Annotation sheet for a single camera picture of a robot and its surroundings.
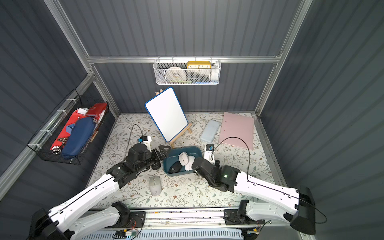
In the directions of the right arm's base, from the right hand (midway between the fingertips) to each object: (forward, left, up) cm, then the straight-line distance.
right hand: (202, 160), depth 75 cm
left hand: (+4, +19, +3) cm, 20 cm away
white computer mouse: (+4, +8, -15) cm, 17 cm away
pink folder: (+37, -27, -18) cm, 49 cm away
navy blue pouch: (+10, +58, +14) cm, 61 cm away
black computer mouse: (+3, +16, -16) cm, 23 cm away
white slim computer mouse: (+8, +11, -14) cm, 19 cm away
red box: (+23, +58, +13) cm, 63 cm away
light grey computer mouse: (-7, +26, -15) cm, 31 cm away
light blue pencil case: (+33, -7, -17) cm, 38 cm away
